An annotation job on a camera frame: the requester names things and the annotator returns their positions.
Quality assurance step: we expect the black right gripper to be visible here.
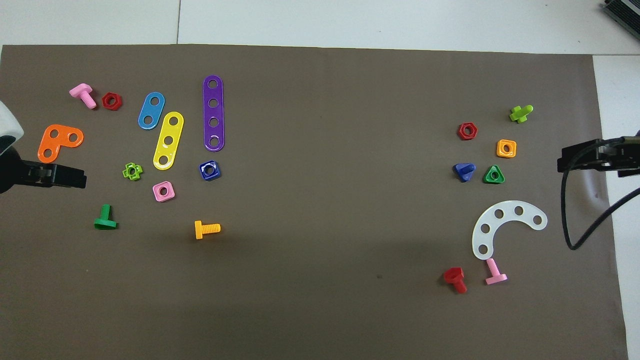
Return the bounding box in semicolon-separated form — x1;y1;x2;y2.
557;131;640;179

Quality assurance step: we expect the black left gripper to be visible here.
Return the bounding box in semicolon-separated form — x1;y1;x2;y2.
0;150;88;195

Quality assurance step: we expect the blue square plastic nut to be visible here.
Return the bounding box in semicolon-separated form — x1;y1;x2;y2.
198;160;222;182

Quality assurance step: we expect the dark green plastic screw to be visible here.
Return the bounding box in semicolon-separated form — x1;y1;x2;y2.
93;204;119;231

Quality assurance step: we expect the pink plastic screw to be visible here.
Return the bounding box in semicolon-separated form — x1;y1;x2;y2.
69;83;98;110
484;258;509;286

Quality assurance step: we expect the lime cross-head plastic screw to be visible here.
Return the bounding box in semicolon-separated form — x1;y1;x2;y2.
509;104;534;124

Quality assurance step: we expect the pink square plastic nut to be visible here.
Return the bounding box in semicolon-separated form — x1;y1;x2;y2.
152;181;176;203

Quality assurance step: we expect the green triangle plastic nut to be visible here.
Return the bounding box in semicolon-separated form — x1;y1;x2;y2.
482;164;506;185

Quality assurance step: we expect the orange plastic screw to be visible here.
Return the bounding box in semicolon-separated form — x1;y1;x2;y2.
194;220;222;240

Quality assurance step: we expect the red hexagon-head plastic screw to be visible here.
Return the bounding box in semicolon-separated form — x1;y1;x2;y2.
443;267;468;295

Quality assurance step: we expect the orange angled three-hole plate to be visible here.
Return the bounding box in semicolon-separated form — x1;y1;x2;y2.
37;124;85;164

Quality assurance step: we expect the blue two-hole plastic plate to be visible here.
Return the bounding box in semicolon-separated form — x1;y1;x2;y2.
138;92;166;131

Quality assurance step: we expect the yellow three-hole plastic plate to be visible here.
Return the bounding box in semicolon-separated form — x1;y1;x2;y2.
152;111;185;171

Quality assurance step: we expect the white curved five-hole plate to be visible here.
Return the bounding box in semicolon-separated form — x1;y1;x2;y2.
471;200;549;261

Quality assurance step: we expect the black ribbed device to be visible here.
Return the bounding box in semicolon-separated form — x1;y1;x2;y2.
601;0;640;28

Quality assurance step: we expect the purple four-hole plastic plate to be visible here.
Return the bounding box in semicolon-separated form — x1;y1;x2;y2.
202;75;226;152

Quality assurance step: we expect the brown table mat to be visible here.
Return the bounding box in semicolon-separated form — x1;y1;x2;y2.
0;44;630;360

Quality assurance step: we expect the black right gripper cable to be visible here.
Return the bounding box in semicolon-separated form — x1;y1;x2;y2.
560;135;640;251

